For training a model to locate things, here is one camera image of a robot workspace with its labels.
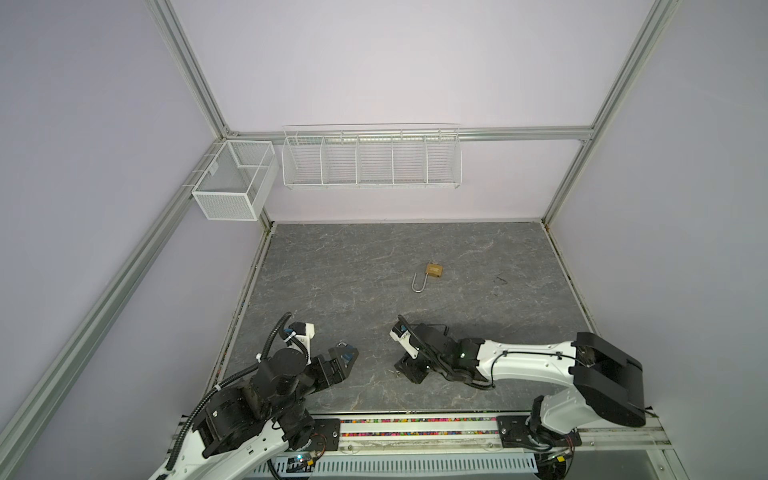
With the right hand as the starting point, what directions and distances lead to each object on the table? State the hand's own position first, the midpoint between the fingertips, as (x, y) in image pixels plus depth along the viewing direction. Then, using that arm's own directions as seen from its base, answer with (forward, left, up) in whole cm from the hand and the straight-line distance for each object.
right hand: (401, 362), depth 81 cm
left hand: (-5, +12, +15) cm, 20 cm away
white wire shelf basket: (+59, +9, +27) cm, 65 cm away
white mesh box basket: (+52, +55, +21) cm, 79 cm away
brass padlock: (+34, -11, -3) cm, 36 cm away
